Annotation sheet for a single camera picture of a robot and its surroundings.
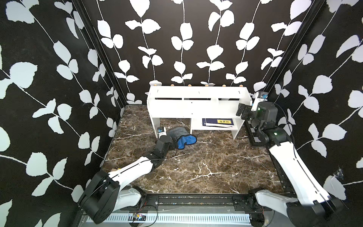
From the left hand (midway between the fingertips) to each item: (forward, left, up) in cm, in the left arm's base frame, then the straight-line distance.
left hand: (172, 136), depth 86 cm
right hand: (+4, -39, +25) cm, 47 cm away
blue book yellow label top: (+8, -32, +2) cm, 33 cm away
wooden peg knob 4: (+23, -12, +21) cm, 33 cm away
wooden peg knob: (+22, -44, +21) cm, 53 cm away
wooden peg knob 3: (+22, -22, +22) cm, 38 cm away
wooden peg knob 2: (+22, -33, +21) cm, 45 cm away
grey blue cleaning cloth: (+3, -7, -6) cm, 9 cm away
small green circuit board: (-40, +18, -14) cm, 45 cm away
